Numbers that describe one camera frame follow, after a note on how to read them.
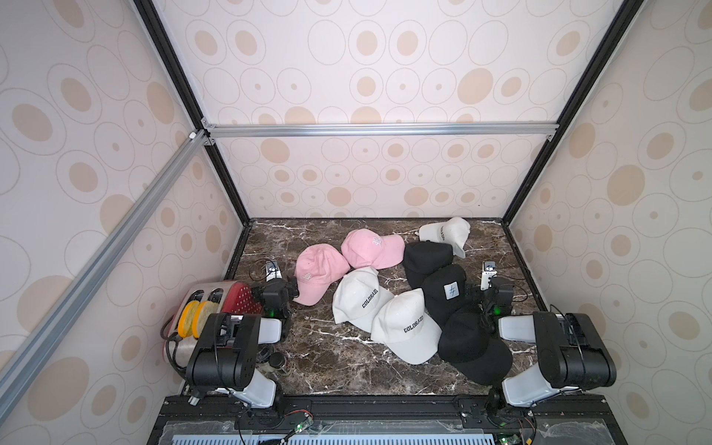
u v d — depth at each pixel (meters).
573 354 0.45
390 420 0.73
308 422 0.71
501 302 0.72
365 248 1.00
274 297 0.71
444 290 0.90
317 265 0.99
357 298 0.87
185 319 0.70
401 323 0.85
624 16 0.68
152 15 0.68
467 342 0.79
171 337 0.70
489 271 0.81
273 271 0.78
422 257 1.03
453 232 1.03
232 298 0.77
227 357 0.46
